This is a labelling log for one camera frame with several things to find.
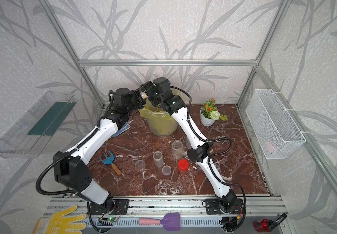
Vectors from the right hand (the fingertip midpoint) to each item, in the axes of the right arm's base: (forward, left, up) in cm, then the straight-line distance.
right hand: (141, 90), depth 77 cm
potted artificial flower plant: (+3, -40, -23) cm, 47 cm away
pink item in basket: (-25, -67, -17) cm, 74 cm away
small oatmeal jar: (-27, -8, -25) cm, 38 cm away
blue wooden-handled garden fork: (-24, +23, -35) cm, 48 cm away
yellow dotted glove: (-56, +38, -36) cm, 76 cm away
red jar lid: (-27, -22, -37) cm, 51 cm away
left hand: (+1, -2, +1) cm, 2 cm away
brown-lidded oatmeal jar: (-15, -26, -36) cm, 47 cm away
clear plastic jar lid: (-27, +4, -37) cm, 46 cm away
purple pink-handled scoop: (-55, -16, -36) cm, 68 cm away
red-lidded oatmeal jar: (-23, -19, -24) cm, 38 cm away
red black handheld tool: (-57, -56, -27) cm, 85 cm away
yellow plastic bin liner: (-7, -4, -10) cm, 12 cm away
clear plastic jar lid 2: (-30, -12, -37) cm, 50 cm away
